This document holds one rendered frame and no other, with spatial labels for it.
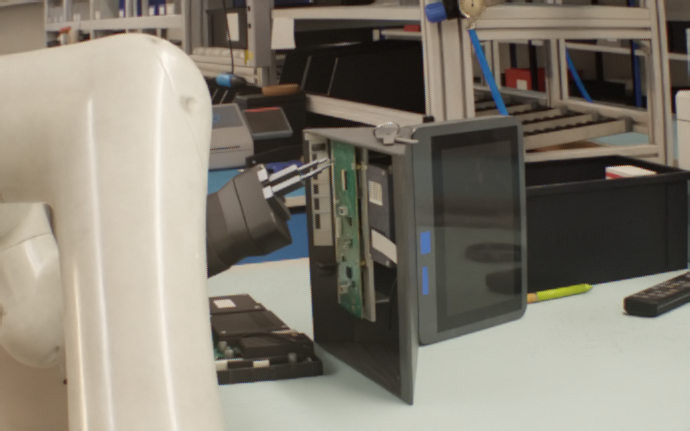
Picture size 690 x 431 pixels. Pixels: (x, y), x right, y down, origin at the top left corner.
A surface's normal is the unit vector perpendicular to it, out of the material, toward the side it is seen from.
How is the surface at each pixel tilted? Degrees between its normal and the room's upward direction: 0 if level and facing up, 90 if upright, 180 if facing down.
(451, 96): 90
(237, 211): 55
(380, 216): 90
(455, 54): 90
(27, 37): 90
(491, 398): 0
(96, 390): 49
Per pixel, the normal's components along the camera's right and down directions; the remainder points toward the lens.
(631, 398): -0.04, -0.99
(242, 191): -0.33, -0.46
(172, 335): 0.53, -0.59
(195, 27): 0.34, 0.13
